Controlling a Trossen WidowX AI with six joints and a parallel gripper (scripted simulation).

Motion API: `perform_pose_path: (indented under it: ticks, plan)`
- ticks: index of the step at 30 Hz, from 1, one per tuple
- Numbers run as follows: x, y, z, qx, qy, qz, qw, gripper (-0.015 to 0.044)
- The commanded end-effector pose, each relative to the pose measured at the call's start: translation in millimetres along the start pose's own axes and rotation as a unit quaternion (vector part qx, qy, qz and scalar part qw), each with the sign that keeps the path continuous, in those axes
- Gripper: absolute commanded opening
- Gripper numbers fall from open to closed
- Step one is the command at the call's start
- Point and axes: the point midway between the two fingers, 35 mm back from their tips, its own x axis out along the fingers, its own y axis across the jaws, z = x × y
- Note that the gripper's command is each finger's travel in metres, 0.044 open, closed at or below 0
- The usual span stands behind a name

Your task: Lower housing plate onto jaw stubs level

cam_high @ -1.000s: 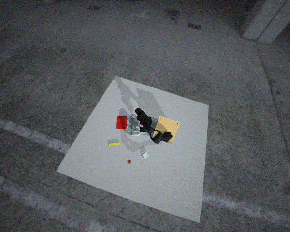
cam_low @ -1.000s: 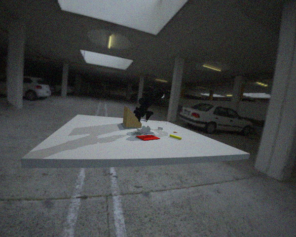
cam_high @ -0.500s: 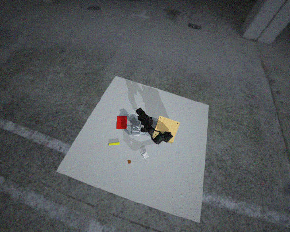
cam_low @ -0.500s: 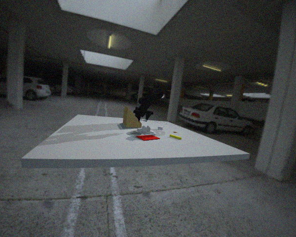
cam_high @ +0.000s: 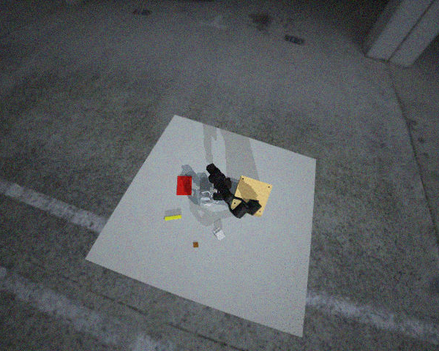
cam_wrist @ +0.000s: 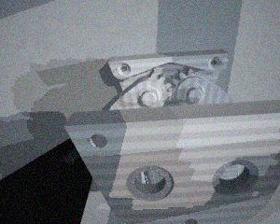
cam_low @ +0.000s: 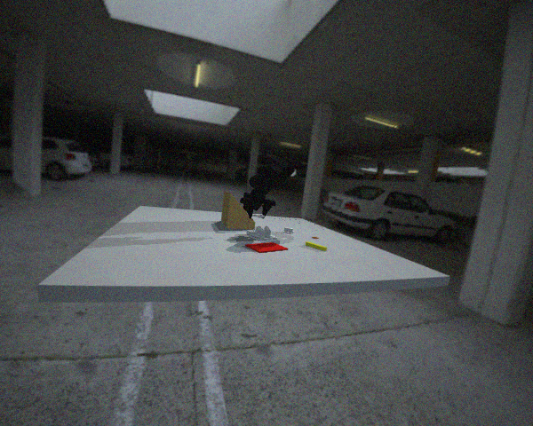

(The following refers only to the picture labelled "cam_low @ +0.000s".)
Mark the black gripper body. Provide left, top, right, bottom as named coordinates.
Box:
left=240, top=188, right=276, bottom=206

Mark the yellow bar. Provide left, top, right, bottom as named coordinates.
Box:
left=306, top=241, right=326, bottom=251

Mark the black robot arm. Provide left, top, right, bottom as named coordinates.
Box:
left=243, top=159, right=295, bottom=211

